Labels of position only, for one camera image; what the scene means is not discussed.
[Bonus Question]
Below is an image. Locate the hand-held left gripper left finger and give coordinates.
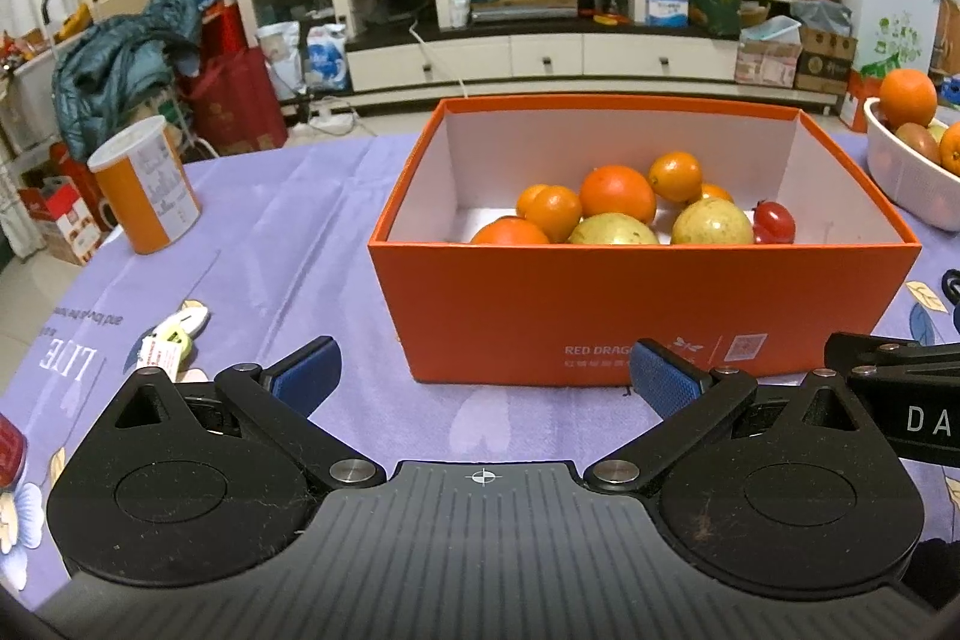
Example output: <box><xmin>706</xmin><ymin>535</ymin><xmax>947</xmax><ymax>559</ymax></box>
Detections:
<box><xmin>71</xmin><ymin>335</ymin><xmax>387</xmax><ymax>491</ymax></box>

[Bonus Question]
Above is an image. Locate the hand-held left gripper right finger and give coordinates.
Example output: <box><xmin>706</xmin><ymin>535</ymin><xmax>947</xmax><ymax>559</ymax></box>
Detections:
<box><xmin>583</xmin><ymin>338</ymin><xmax>893</xmax><ymax>495</ymax></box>

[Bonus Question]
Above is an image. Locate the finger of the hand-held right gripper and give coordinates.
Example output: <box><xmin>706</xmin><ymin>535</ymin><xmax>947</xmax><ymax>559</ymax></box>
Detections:
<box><xmin>825</xmin><ymin>332</ymin><xmax>960</xmax><ymax>380</ymax></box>

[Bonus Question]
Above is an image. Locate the yellow-green pear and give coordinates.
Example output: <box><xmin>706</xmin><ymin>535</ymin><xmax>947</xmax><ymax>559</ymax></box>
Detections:
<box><xmin>568</xmin><ymin>214</ymin><xmax>661</xmax><ymax>245</ymax></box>
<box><xmin>671</xmin><ymin>197</ymin><xmax>755</xmax><ymax>245</ymax></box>

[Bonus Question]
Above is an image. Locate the orange cardboard box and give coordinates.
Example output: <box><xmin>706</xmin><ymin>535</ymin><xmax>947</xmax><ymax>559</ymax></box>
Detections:
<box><xmin>367</xmin><ymin>95</ymin><xmax>922</xmax><ymax>386</ymax></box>

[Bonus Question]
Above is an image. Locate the red cherry tomato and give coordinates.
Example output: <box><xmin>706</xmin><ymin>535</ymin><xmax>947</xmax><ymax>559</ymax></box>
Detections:
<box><xmin>752</xmin><ymin>200</ymin><xmax>797</xmax><ymax>245</ymax></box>

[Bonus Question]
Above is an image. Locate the large orange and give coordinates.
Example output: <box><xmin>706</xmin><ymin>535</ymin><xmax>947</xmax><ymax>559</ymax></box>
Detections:
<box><xmin>877</xmin><ymin>68</ymin><xmax>938</xmax><ymax>130</ymax></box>
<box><xmin>937</xmin><ymin>121</ymin><xmax>960</xmax><ymax>176</ymax></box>
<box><xmin>470</xmin><ymin>217</ymin><xmax>552</xmax><ymax>245</ymax></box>
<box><xmin>579</xmin><ymin>165</ymin><xmax>659</xmax><ymax>226</ymax></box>

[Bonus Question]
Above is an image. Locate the small wrapped packet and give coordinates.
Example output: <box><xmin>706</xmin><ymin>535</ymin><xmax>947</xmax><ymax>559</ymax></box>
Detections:
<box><xmin>127</xmin><ymin>302</ymin><xmax>211</xmax><ymax>382</ymax></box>

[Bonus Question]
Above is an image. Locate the purple floral tablecloth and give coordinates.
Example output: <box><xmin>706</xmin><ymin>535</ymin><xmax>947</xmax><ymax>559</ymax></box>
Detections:
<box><xmin>0</xmin><ymin>115</ymin><xmax>960</xmax><ymax>611</ymax></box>

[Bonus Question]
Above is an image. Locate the white colander basket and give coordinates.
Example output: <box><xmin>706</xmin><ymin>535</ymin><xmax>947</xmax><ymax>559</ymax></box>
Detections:
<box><xmin>862</xmin><ymin>97</ymin><xmax>960</xmax><ymax>232</ymax></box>

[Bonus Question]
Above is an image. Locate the brown kiwi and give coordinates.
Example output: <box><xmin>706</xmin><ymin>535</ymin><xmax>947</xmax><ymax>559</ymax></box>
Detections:
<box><xmin>895</xmin><ymin>122</ymin><xmax>942</xmax><ymax>165</ymax></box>

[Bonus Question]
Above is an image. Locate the orange white canister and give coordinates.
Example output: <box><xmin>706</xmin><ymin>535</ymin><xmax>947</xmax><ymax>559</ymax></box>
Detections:
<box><xmin>87</xmin><ymin>115</ymin><xmax>203</xmax><ymax>256</ymax></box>

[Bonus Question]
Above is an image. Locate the red shopping bag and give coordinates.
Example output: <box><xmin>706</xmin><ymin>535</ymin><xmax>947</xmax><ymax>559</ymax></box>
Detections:
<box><xmin>187</xmin><ymin>47</ymin><xmax>290</xmax><ymax>157</ymax></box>

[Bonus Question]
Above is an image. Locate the red white carton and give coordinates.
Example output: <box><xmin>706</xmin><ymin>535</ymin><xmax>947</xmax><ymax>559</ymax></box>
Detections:
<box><xmin>19</xmin><ymin>141</ymin><xmax>113</xmax><ymax>266</ymax></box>

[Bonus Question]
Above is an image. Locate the blue white plastic bag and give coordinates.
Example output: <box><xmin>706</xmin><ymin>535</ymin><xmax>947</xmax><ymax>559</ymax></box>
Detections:
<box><xmin>306</xmin><ymin>25</ymin><xmax>352</xmax><ymax>92</ymax></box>

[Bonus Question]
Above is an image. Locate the white television stand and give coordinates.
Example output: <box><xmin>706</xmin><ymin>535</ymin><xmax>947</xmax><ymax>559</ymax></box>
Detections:
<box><xmin>345</xmin><ymin>0</ymin><xmax>841</xmax><ymax>116</ymax></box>

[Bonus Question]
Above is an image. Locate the blue puffer jacket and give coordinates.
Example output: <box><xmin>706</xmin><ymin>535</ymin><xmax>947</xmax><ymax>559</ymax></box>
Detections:
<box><xmin>52</xmin><ymin>0</ymin><xmax>203</xmax><ymax>161</ymax></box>

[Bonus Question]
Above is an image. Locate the blue white tissue box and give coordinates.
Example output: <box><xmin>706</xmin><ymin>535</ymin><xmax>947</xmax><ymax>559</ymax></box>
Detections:
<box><xmin>645</xmin><ymin>0</ymin><xmax>689</xmax><ymax>28</ymax></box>

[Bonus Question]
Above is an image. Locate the silver media player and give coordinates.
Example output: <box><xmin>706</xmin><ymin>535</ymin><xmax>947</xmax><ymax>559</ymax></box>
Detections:
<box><xmin>469</xmin><ymin>0</ymin><xmax>578</xmax><ymax>22</ymax></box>

